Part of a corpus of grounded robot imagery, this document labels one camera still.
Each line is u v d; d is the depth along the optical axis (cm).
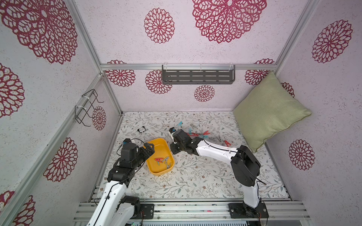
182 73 95
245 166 49
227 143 100
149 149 69
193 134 106
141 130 106
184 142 68
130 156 56
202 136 106
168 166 88
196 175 87
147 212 74
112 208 44
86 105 76
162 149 100
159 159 92
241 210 73
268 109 86
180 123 113
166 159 92
